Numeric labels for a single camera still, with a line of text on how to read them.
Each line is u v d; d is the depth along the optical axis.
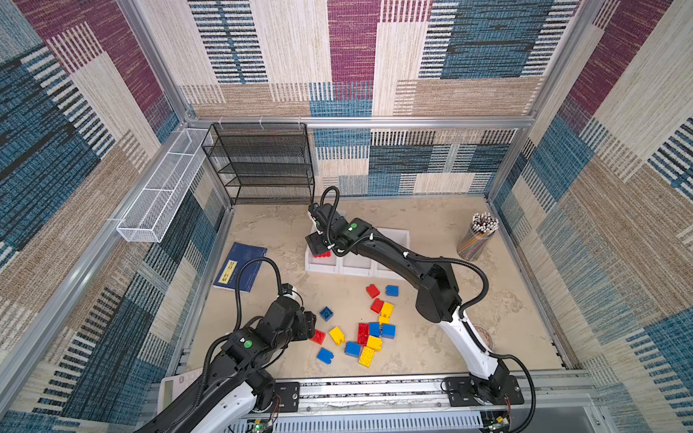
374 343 0.81
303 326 0.69
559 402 0.73
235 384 0.50
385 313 0.87
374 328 0.84
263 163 1.10
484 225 0.87
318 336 0.83
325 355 0.80
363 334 0.83
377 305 0.89
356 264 0.92
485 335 0.83
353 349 0.83
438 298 0.56
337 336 0.81
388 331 0.84
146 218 0.92
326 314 0.87
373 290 0.93
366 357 0.79
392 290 0.91
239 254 1.03
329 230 0.69
